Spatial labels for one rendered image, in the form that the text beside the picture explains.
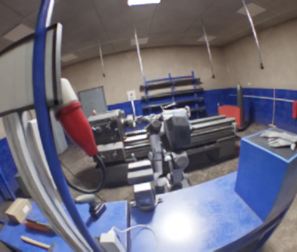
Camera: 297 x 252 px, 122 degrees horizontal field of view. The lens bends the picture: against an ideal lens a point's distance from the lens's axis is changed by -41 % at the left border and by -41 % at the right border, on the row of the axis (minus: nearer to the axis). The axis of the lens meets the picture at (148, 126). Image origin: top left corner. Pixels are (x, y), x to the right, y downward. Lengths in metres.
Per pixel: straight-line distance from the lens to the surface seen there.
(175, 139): 1.26
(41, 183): 0.38
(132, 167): 0.97
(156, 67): 5.68
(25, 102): 0.33
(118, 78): 5.57
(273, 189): 0.77
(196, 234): 0.81
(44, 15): 0.34
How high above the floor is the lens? 1.56
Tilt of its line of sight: 14 degrees down
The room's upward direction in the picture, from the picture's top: 9 degrees counter-clockwise
